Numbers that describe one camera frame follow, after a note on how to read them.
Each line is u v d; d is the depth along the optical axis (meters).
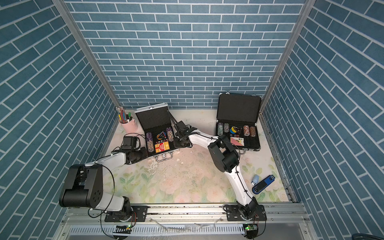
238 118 1.08
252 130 1.04
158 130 1.02
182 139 0.75
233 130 1.05
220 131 1.02
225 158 0.57
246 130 1.04
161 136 1.02
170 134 1.01
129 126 1.03
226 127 1.05
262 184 0.84
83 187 0.44
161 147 0.96
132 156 0.72
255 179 0.82
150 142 0.96
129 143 0.74
